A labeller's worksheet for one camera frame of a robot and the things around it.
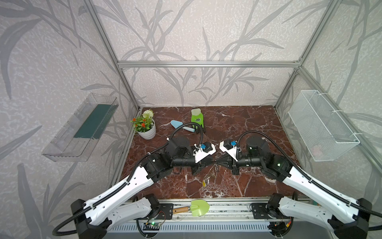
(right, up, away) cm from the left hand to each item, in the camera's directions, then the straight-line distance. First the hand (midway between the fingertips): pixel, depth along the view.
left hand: (214, 157), depth 63 cm
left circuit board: (-30, -36, +9) cm, 48 cm away
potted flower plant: (-40, +13, +28) cm, 51 cm away
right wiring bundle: (+33, -37, +9) cm, 51 cm away
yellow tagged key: (-4, -20, +20) cm, 29 cm away
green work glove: (-9, +18, +52) cm, 56 cm away
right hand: (+1, 0, +2) cm, 3 cm away
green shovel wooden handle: (-7, -28, +11) cm, 31 cm away
